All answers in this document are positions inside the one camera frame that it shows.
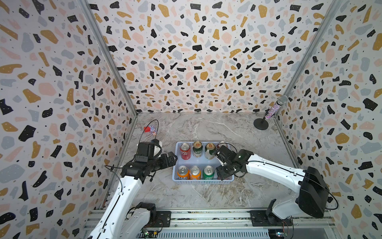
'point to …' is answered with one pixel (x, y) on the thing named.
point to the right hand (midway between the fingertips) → (221, 172)
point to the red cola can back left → (185, 151)
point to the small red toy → (148, 129)
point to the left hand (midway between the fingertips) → (171, 159)
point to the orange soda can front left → (183, 173)
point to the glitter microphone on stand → (260, 123)
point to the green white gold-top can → (210, 151)
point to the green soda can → (208, 173)
